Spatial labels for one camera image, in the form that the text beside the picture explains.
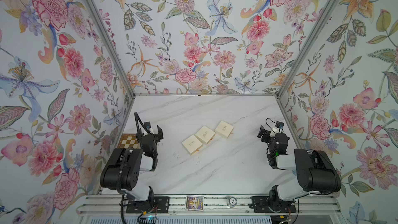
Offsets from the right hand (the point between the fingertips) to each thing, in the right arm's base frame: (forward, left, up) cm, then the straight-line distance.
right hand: (269, 125), depth 93 cm
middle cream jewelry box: (-4, +38, -5) cm, 39 cm away
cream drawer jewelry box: (-11, +46, -4) cm, 47 cm away
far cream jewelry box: (0, +26, -5) cm, 27 cm away
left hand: (-3, +69, +3) cm, 69 cm away
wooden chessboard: (-10, +84, -4) cm, 85 cm away
